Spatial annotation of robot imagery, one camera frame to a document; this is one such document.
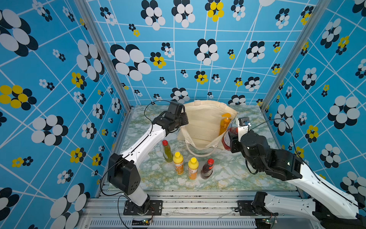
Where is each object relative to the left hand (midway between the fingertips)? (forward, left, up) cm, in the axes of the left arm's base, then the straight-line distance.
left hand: (188, 116), depth 83 cm
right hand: (-18, -21, +11) cm, 30 cm away
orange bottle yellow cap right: (-28, -3, -5) cm, 28 cm away
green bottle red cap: (-18, +11, -11) cm, 24 cm away
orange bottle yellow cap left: (-25, +5, -5) cm, 26 cm away
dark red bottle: (-27, -10, -11) cm, 31 cm away
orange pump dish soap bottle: (-2, -22, -5) cm, 23 cm away
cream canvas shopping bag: (+5, -11, -25) cm, 28 cm away
